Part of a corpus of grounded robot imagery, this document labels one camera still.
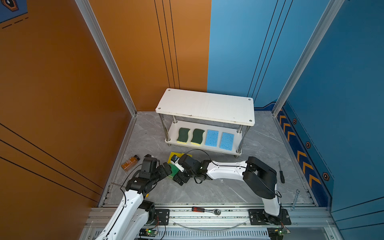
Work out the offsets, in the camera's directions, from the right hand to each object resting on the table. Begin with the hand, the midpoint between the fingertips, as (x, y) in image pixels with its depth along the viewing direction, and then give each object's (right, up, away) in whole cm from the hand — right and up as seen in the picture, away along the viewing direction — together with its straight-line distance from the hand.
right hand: (177, 173), depth 85 cm
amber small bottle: (-29, +5, +4) cm, 29 cm away
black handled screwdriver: (+61, -1, +2) cm, 61 cm away
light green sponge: (0, +4, -9) cm, 10 cm away
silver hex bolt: (+66, -9, -4) cm, 67 cm away
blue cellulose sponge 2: (+21, +19, +11) cm, 30 cm away
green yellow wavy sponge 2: (+2, +21, +12) cm, 24 cm away
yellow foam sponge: (+2, +13, -9) cm, 15 cm away
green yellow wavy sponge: (+12, +20, +10) cm, 26 cm away
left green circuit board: (-12, -24, -14) cm, 30 cm away
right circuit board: (+50, -24, -14) cm, 57 cm away
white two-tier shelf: (+16, +30, -14) cm, 36 cm away
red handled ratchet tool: (+21, -15, -11) cm, 28 cm away
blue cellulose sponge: (+31, +18, +9) cm, 36 cm away
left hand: (-6, +3, -2) cm, 8 cm away
